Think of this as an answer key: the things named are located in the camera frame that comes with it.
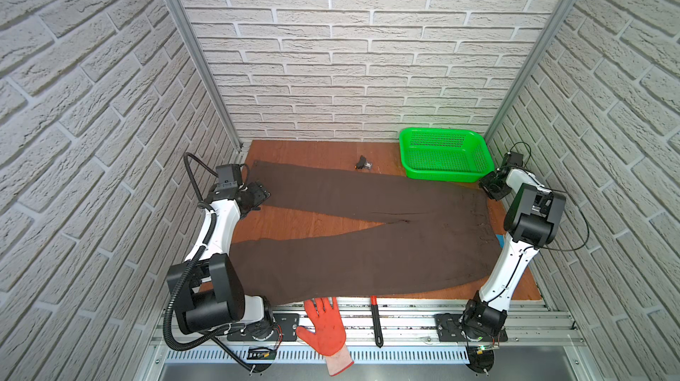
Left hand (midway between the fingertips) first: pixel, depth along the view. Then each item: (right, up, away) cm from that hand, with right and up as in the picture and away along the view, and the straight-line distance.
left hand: (259, 192), depth 86 cm
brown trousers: (+59, -17, +6) cm, 62 cm away
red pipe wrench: (+38, -36, -12) cm, 54 cm away
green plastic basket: (+74, +15, +31) cm, 82 cm away
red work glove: (+25, -39, -14) cm, 49 cm away
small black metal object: (+36, +10, +26) cm, 46 cm away
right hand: (+86, +2, +19) cm, 88 cm away
